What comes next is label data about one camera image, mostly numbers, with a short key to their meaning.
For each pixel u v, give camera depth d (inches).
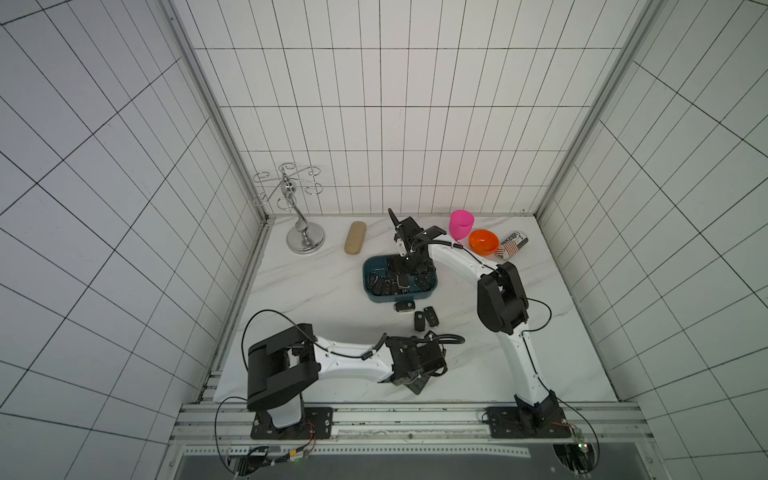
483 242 42.3
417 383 27.8
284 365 18.9
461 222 39.0
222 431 29.1
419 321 35.3
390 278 38.6
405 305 36.6
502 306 22.8
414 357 24.6
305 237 44.2
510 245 42.0
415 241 29.3
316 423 28.5
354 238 43.4
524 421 25.8
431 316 35.7
